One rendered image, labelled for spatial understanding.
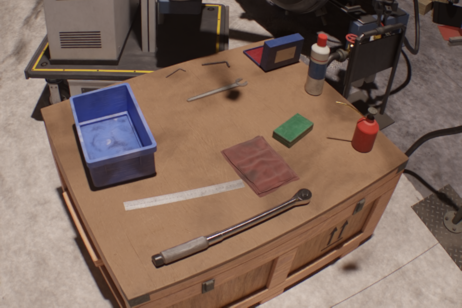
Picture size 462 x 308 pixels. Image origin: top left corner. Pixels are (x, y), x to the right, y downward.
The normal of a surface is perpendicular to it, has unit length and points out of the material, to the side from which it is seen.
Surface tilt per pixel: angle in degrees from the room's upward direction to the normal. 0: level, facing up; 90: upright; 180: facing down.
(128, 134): 0
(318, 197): 0
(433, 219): 0
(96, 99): 90
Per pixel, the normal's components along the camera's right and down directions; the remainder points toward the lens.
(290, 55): 0.50, 0.65
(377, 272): 0.04, -0.77
